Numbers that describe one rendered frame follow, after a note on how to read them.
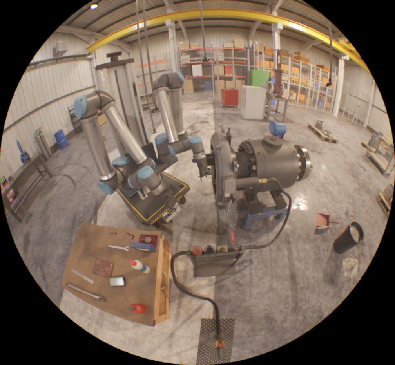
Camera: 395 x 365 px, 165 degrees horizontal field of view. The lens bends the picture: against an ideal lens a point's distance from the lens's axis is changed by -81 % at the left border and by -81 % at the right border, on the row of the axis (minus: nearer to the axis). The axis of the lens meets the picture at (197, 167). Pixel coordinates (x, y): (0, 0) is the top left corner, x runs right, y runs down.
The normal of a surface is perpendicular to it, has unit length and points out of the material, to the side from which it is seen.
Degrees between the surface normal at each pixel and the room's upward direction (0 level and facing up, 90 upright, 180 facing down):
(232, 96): 90
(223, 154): 33
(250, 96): 90
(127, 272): 0
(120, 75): 90
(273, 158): 39
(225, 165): 46
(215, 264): 0
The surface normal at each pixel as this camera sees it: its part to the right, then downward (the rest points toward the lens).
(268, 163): -0.04, -0.07
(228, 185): -0.01, 0.26
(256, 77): -0.09, 0.62
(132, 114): 0.79, 0.33
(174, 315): -0.07, -0.79
